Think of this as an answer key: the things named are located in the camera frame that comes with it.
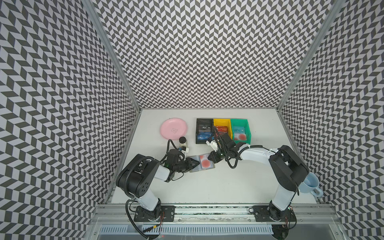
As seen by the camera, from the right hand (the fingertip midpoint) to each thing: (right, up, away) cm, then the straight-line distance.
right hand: (209, 161), depth 89 cm
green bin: (+22, +18, +13) cm, 31 cm away
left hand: (-6, -1, -1) cm, 6 cm away
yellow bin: (+12, +21, +18) cm, 30 cm away
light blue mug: (+55, -10, -8) cm, 57 cm away
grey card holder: (-6, -3, -2) cm, 7 cm away
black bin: (-3, +17, +14) cm, 22 cm away
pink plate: (-24, +19, +18) cm, 36 cm away
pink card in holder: (-2, -1, 0) cm, 2 cm away
